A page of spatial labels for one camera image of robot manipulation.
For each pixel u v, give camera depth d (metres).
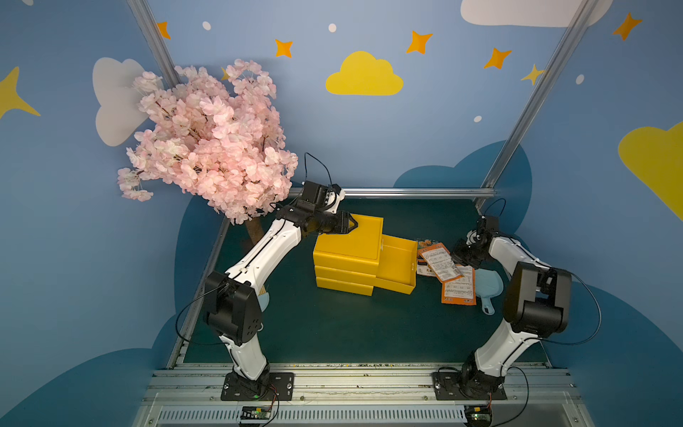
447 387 0.74
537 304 0.49
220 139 0.51
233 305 0.45
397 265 0.92
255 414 0.72
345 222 0.74
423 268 0.99
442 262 0.96
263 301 0.91
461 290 0.92
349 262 0.78
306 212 0.64
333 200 0.71
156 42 0.73
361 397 0.75
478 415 0.73
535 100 0.87
